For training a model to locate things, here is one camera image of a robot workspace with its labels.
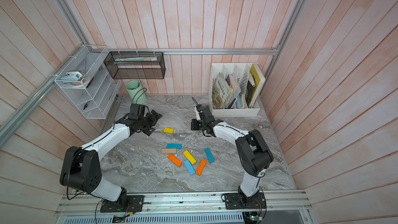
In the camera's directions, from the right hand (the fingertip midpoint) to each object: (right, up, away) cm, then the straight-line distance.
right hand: (191, 122), depth 94 cm
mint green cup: (-40, +21, +12) cm, 46 cm away
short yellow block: (-15, -6, +5) cm, 17 cm away
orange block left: (-9, -21, -6) cm, 24 cm away
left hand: (-18, +1, -4) cm, 18 cm away
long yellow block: (-1, -19, -6) cm, 20 cm away
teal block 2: (+11, -19, -4) cm, 22 cm away
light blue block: (0, -24, -10) cm, 26 cm away
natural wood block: (-13, -17, -4) cm, 21 cm away
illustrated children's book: (+20, +20, +7) cm, 29 cm away
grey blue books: (+28, +27, +7) cm, 39 cm away
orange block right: (+6, -24, -9) cm, 27 cm away
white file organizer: (+36, +36, +12) cm, 52 cm away
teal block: (-9, -15, 0) cm, 17 cm away
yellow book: (+41, +26, -3) cm, 49 cm away
